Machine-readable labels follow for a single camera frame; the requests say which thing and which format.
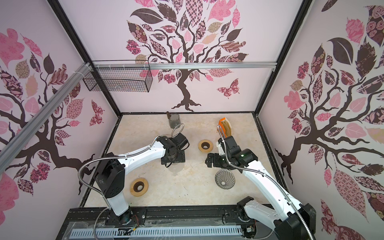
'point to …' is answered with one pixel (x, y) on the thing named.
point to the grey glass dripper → (225, 179)
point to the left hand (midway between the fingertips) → (175, 161)
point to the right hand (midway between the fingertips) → (213, 160)
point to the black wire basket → (124, 79)
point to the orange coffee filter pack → (225, 126)
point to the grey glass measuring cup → (174, 120)
